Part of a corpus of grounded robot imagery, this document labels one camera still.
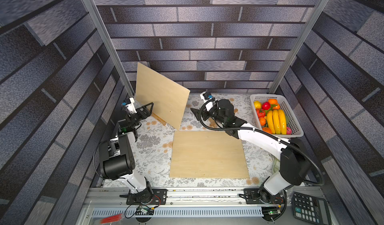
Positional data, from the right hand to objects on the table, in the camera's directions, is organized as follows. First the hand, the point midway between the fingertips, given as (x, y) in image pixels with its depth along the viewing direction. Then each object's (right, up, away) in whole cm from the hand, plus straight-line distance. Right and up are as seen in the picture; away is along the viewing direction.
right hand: (197, 102), depth 80 cm
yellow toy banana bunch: (+51, -12, +13) cm, 54 cm away
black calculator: (+54, -51, -10) cm, 75 cm away
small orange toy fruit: (+44, -12, +17) cm, 49 cm away
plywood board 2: (+6, -32, +9) cm, 33 cm away
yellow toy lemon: (+43, -1, +24) cm, 50 cm away
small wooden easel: (-25, -12, +18) cm, 33 cm away
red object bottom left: (-40, -56, -10) cm, 70 cm away
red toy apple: (+48, -2, +21) cm, 52 cm away
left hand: (-28, -1, +7) cm, 29 cm away
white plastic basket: (+62, -16, +12) cm, 65 cm away
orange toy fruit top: (+54, +1, +24) cm, 59 cm away
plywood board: (-16, +1, +8) cm, 18 cm away
